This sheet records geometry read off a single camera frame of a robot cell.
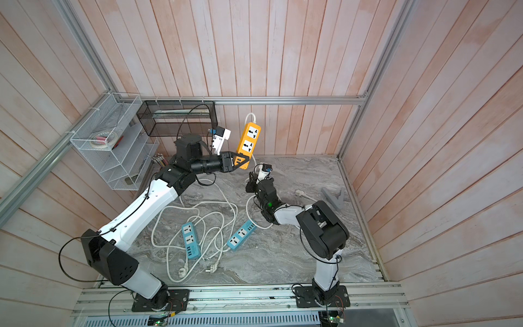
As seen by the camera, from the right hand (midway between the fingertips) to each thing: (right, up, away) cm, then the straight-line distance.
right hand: (249, 172), depth 91 cm
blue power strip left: (-23, -31, -8) cm, 40 cm away
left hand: (0, +3, -24) cm, 24 cm away
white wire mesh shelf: (-51, +9, -11) cm, 53 cm away
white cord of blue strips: (-18, -23, +3) cm, 29 cm away
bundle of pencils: (-43, +7, +4) cm, 44 cm away
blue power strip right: (-3, -28, -4) cm, 28 cm away
